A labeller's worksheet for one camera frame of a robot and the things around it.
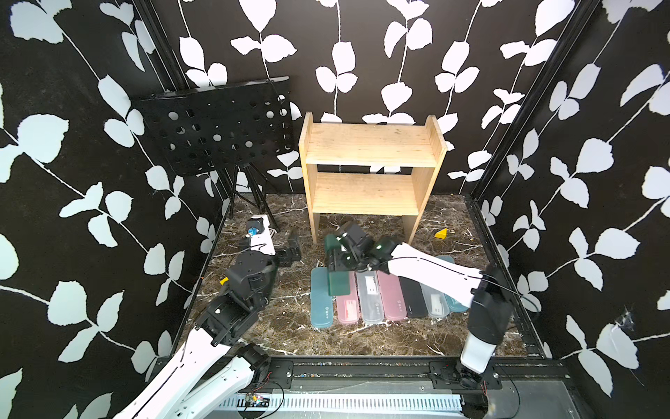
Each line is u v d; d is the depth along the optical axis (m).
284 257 0.58
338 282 0.78
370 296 0.88
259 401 0.71
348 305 0.86
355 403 0.70
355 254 0.61
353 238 0.62
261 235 0.53
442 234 1.05
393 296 0.88
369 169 1.15
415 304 0.86
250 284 0.46
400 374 0.75
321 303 0.88
